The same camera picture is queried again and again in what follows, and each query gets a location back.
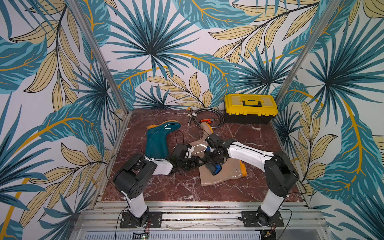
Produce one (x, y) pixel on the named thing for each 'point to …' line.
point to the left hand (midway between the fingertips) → (201, 164)
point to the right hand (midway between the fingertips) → (208, 160)
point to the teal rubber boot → (156, 141)
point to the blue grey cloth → (212, 164)
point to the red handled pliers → (209, 121)
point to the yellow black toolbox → (248, 108)
